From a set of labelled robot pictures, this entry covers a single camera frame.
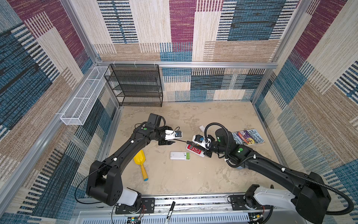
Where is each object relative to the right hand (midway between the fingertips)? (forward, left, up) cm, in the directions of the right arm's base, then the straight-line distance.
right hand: (196, 144), depth 77 cm
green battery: (0, +4, -16) cm, 17 cm away
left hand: (+9, +13, -1) cm, 16 cm away
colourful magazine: (+12, -37, -15) cm, 42 cm away
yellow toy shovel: (0, +35, -16) cm, 38 cm away
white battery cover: (+22, -8, -17) cm, 29 cm away
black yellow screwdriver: (+1, +4, +1) cm, 4 cm away
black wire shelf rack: (+53, +42, 0) cm, 68 cm away
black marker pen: (-29, +15, -16) cm, 37 cm away
